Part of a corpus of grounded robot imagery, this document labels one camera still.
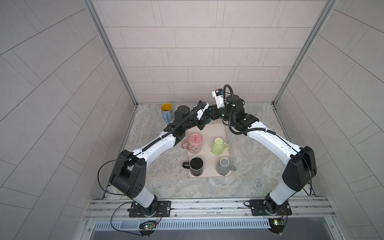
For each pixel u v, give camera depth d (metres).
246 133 0.58
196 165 0.76
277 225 0.68
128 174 0.43
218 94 0.67
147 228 0.64
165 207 0.71
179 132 0.61
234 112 0.59
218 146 0.84
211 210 0.71
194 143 0.83
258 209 0.71
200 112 0.68
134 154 0.45
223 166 0.76
